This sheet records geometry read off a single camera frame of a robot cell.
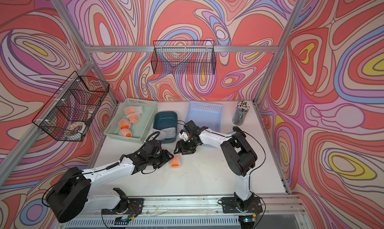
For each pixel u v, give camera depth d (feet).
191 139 2.56
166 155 2.53
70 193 1.36
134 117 3.38
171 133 3.15
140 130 3.46
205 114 3.67
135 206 2.41
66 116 2.39
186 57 3.15
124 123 3.23
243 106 3.05
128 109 3.54
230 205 2.36
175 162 2.70
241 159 1.62
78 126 2.36
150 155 2.19
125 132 3.07
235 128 3.34
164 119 3.54
